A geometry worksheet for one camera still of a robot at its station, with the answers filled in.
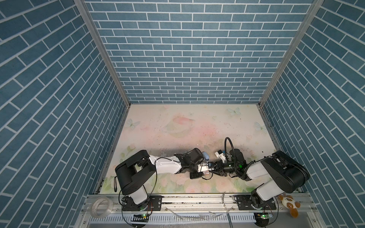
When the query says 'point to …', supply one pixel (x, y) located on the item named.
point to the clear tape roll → (101, 207)
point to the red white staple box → (205, 170)
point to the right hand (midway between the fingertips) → (207, 169)
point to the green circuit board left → (142, 217)
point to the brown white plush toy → (288, 202)
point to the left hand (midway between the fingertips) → (202, 171)
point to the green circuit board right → (262, 219)
